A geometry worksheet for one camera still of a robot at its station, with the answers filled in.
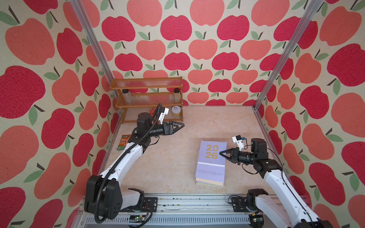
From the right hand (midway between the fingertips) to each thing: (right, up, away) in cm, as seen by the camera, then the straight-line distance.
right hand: (221, 157), depth 75 cm
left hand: (-22, +15, -4) cm, 27 cm away
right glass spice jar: (-25, +37, +23) cm, 50 cm away
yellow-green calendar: (-1, -14, 0) cm, 14 cm away
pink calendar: (-7, -13, -2) cm, 14 cm away
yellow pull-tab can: (-26, +26, +36) cm, 52 cm away
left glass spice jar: (-60, +37, +23) cm, 75 cm away
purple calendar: (-6, -4, -1) cm, 7 cm away
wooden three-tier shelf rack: (-59, +40, +41) cm, 82 cm away
